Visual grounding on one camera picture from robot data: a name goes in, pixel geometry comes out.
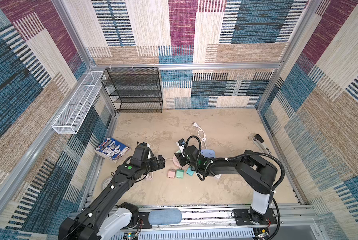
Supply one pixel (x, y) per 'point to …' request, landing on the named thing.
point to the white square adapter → (218, 176)
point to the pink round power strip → (176, 161)
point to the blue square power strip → (208, 153)
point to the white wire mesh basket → (70, 119)
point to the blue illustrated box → (111, 149)
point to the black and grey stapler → (259, 141)
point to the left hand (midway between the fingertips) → (158, 160)
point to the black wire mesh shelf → (134, 89)
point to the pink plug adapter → (171, 173)
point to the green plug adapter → (179, 173)
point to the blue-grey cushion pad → (164, 216)
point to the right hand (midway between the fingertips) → (180, 156)
